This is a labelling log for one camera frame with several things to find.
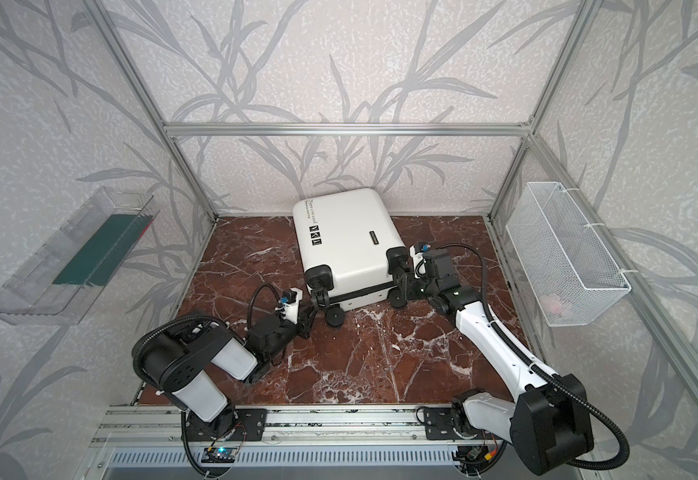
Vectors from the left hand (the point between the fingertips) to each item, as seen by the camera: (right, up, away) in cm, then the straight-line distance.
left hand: (319, 297), depth 89 cm
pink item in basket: (+60, +2, -16) cm, 62 cm away
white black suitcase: (+10, +14, -4) cm, 18 cm away
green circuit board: (-21, -35, -17) cm, 44 cm away
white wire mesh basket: (+56, +11, -27) cm, 63 cm away
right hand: (+25, +8, -4) cm, 27 cm away
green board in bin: (-42, +13, -26) cm, 51 cm away
